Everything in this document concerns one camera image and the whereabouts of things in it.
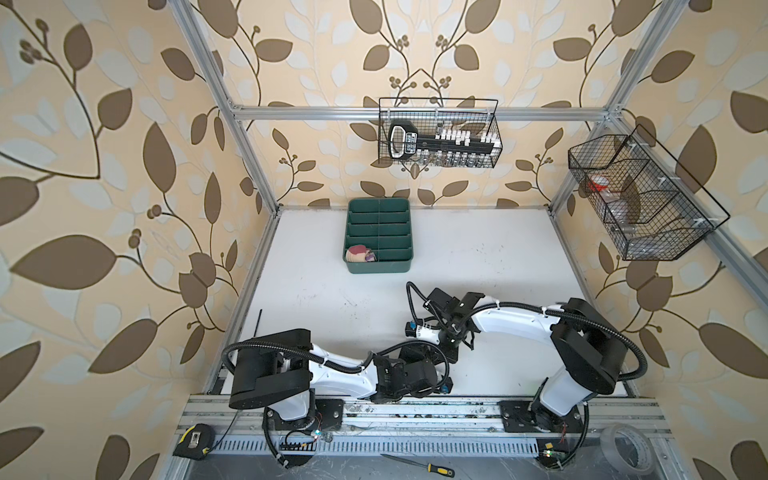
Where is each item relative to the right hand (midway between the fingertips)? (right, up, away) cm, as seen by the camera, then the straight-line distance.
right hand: (435, 359), depth 83 cm
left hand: (-4, +3, -1) cm, 5 cm away
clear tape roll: (+46, -15, -15) cm, 51 cm away
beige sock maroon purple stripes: (-23, +29, +13) cm, 39 cm away
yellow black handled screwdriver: (-3, -18, -16) cm, 24 cm away
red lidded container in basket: (+44, +49, -2) cm, 66 cm away
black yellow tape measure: (-58, -13, -14) cm, 61 cm away
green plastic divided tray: (-16, +39, +26) cm, 49 cm away
